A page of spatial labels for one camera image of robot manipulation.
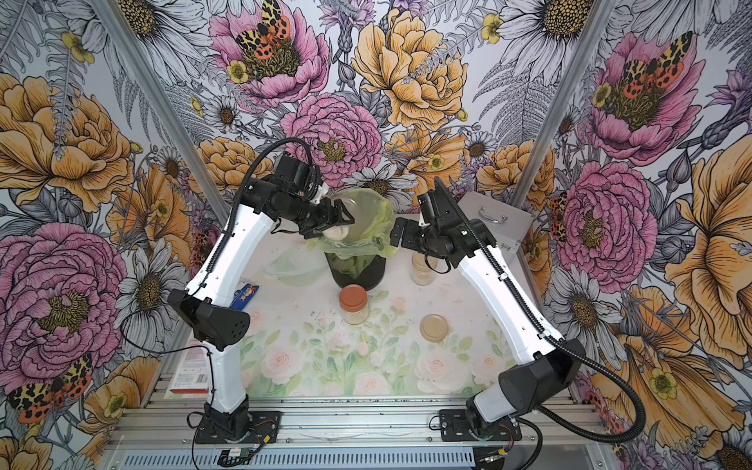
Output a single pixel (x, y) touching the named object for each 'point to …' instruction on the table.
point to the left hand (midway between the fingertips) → (339, 233)
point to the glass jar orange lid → (354, 304)
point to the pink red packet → (192, 375)
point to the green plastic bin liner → (372, 234)
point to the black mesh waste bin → (370, 277)
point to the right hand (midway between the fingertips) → (406, 244)
